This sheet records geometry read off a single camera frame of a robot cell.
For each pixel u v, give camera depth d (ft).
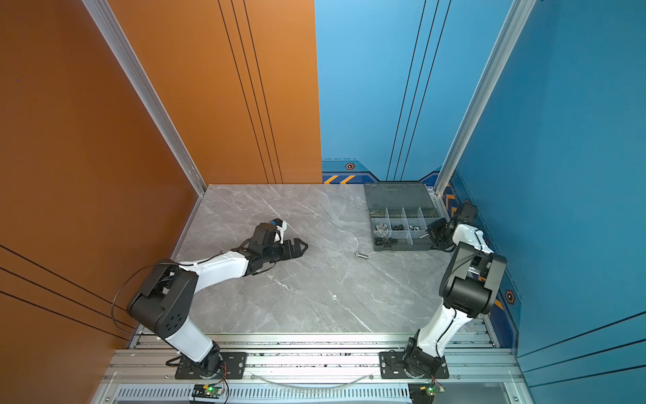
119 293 2.27
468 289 1.65
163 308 1.50
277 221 2.80
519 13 2.29
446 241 2.75
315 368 2.47
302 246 2.83
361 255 3.17
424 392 2.31
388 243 3.26
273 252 2.58
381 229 3.36
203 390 2.34
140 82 2.74
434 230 2.80
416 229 3.44
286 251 2.66
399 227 3.45
